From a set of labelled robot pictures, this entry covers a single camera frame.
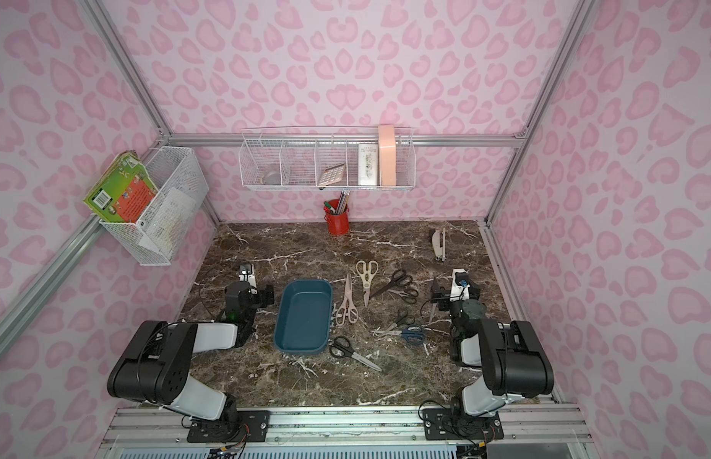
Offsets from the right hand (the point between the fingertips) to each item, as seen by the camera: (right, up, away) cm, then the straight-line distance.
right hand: (450, 275), depth 89 cm
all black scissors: (-15, -2, +13) cm, 20 cm away
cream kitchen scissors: (-26, 0, +15) cm, 30 cm away
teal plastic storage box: (-46, -13, +1) cm, 48 cm away
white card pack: (-26, +35, +3) cm, 44 cm away
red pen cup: (-38, +17, +27) cm, 50 cm away
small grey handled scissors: (-12, -8, +9) cm, 17 cm away
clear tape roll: (-57, +31, +6) cm, 66 cm away
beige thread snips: (+2, +10, +21) cm, 23 cm away
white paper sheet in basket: (-83, +16, -7) cm, 85 cm away
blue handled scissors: (-12, -18, -1) cm, 22 cm away
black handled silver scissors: (-34, -21, -3) cm, 40 cm away
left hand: (-63, -2, +5) cm, 64 cm away
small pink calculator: (-37, +32, +5) cm, 50 cm away
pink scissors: (-33, -11, +6) cm, 35 cm away
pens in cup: (-37, +24, +24) cm, 50 cm away
